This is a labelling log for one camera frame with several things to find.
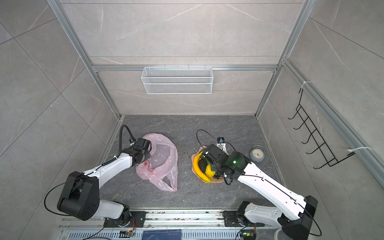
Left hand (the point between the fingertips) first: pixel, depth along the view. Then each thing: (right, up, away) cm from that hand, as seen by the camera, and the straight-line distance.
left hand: (144, 151), depth 90 cm
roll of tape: (+69, -35, -22) cm, 81 cm away
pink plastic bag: (+12, -9, -6) cm, 16 cm away
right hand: (+43, -1, -17) cm, 47 cm away
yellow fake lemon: (+39, -11, -7) cm, 41 cm away
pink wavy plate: (+41, -15, -7) cm, 44 cm away
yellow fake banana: (+33, -8, -5) cm, 34 cm away
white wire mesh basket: (+20, +48, +10) cm, 53 cm away
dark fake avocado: (+36, -7, -3) cm, 37 cm away
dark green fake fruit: (+36, -1, -4) cm, 36 cm away
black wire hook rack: (+87, +13, -23) cm, 90 cm away
